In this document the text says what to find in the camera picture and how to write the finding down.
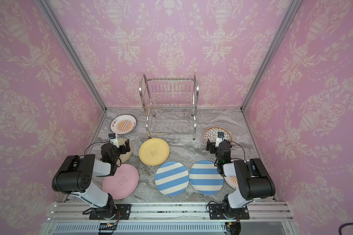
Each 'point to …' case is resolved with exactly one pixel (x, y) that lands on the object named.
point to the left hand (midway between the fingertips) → (122, 141)
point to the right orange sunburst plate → (232, 181)
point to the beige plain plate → (125, 157)
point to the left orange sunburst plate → (123, 124)
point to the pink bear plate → (124, 182)
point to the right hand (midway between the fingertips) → (217, 138)
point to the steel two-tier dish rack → (169, 105)
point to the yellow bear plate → (154, 152)
